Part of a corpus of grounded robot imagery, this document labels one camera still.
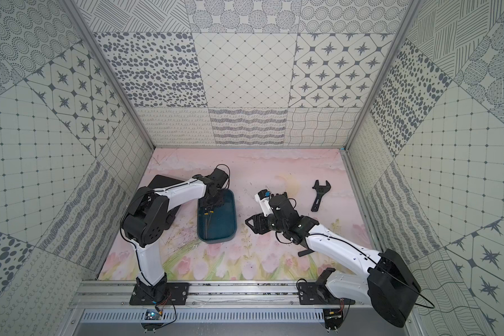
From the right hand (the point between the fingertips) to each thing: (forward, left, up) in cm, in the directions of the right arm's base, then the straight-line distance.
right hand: (252, 221), depth 79 cm
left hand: (+15, +18, -10) cm, 25 cm away
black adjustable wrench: (+22, -32, -11) cm, 40 cm away
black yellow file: (+4, +20, -10) cm, 23 cm away
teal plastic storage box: (+3, +16, -10) cm, 19 cm away
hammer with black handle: (-7, -21, -12) cm, 26 cm away
